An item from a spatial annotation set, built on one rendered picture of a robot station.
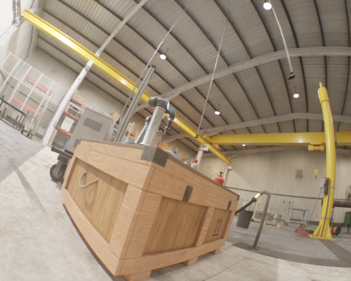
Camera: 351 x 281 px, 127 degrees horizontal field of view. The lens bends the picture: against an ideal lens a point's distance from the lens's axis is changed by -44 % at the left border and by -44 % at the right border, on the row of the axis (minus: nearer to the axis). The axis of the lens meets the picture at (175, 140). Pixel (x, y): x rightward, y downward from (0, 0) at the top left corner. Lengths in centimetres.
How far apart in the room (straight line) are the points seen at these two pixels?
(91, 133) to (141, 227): 131
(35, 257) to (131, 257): 31
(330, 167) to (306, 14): 682
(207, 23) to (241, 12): 192
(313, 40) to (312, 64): 170
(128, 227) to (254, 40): 941
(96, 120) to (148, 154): 128
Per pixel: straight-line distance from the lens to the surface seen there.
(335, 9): 918
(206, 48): 974
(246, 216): 336
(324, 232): 419
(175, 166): 52
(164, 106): 172
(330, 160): 442
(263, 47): 972
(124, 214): 49
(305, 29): 939
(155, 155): 45
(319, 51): 941
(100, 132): 166
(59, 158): 171
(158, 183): 48
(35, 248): 63
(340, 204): 835
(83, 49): 1040
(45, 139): 911
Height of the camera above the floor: 37
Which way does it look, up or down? 17 degrees up
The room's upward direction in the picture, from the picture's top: 19 degrees clockwise
